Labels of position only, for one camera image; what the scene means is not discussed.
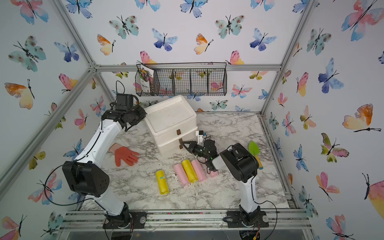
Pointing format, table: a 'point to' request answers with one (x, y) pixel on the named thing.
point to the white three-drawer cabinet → (172, 121)
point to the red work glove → (123, 153)
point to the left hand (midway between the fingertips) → (148, 111)
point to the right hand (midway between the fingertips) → (181, 143)
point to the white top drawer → (161, 139)
